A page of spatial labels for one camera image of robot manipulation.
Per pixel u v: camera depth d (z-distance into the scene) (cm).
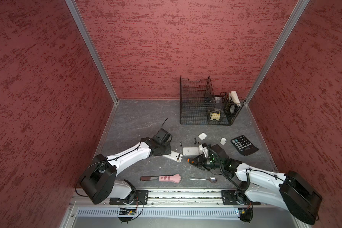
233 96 97
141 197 74
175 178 79
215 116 109
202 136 99
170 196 76
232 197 74
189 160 81
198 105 118
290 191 42
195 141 97
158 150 63
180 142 95
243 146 92
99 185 41
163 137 67
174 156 88
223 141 97
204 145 80
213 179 79
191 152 90
